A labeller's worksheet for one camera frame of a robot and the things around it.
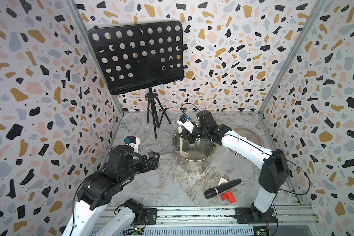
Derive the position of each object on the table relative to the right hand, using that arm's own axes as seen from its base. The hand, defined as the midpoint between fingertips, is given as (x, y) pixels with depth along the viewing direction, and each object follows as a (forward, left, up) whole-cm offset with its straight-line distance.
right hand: (180, 133), depth 79 cm
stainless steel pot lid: (+19, -50, -25) cm, 59 cm away
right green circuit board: (-39, -40, -26) cm, 62 cm away
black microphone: (-23, -18, -20) cm, 36 cm away
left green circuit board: (-41, +19, -24) cm, 51 cm away
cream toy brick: (-17, -24, -22) cm, 37 cm away
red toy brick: (-24, -27, -24) cm, 44 cm away
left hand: (-17, +10, +6) cm, 21 cm away
